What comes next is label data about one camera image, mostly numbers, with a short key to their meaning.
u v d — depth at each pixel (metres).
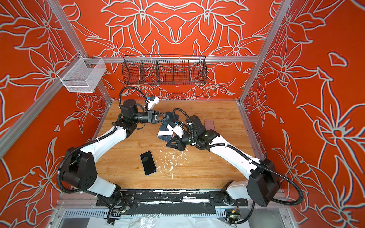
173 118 0.62
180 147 0.63
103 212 0.70
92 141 0.49
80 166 0.42
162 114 0.71
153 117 0.67
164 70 1.00
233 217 0.68
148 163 0.89
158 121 0.69
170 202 0.73
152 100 0.69
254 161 0.43
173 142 0.67
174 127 0.65
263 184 0.40
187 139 0.64
